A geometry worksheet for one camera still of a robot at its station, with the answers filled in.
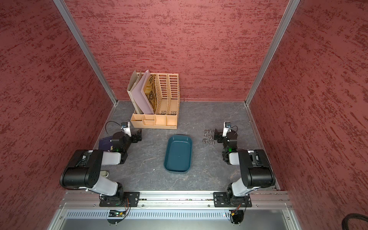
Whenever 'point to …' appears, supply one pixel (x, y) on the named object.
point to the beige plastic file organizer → (167, 105)
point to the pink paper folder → (139, 96)
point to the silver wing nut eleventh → (204, 141)
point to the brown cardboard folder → (134, 100)
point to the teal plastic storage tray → (178, 155)
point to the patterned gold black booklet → (150, 90)
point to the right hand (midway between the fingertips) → (222, 130)
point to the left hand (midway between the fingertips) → (134, 131)
